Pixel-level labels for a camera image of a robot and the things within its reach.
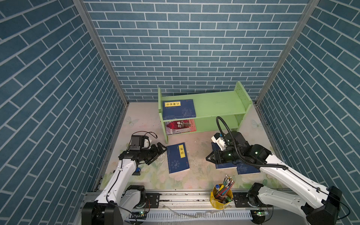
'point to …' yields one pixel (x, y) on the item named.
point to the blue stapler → (137, 171)
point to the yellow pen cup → (221, 196)
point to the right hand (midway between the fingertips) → (206, 157)
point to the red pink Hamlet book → (180, 126)
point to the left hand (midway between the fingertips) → (163, 151)
